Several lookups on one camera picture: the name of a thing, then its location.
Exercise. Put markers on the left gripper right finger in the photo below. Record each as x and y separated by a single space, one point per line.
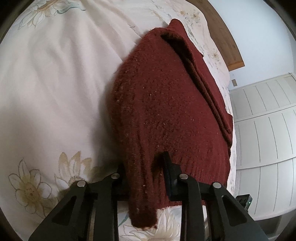
209 211

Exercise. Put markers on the dark red knit sweater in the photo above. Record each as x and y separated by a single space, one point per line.
164 98

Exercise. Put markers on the right wall switch plate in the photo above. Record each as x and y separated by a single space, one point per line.
234 82

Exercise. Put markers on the floral cream duvet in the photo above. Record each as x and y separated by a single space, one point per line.
58 62

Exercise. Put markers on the white louvered wardrobe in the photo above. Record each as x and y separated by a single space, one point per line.
264 122

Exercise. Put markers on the wooden headboard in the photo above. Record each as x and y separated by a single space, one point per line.
221 35

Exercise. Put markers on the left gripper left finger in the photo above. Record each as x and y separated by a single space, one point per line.
86 208

